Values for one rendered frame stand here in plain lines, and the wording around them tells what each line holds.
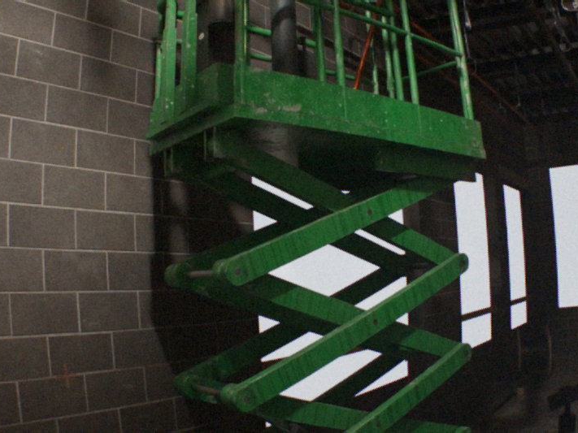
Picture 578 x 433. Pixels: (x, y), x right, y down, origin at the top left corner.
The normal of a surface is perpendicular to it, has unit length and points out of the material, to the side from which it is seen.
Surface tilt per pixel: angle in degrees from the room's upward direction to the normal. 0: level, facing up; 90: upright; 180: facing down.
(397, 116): 90
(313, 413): 90
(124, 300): 90
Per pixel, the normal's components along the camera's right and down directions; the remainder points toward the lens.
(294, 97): 0.65, -0.11
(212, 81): -0.76, -0.03
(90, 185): 0.83, -0.10
